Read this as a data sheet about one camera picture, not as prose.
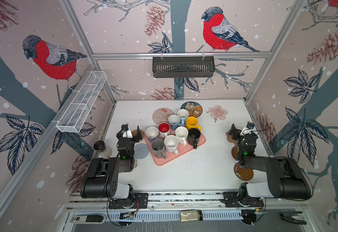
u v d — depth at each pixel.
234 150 0.90
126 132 0.75
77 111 0.74
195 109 1.15
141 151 0.92
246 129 0.76
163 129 0.98
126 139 0.74
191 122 1.00
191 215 0.66
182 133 0.93
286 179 0.44
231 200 0.73
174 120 1.01
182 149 0.92
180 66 1.07
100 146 0.83
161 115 1.11
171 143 0.93
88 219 0.66
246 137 0.72
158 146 0.89
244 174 0.81
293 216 0.69
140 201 0.73
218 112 1.14
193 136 0.95
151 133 0.95
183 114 1.04
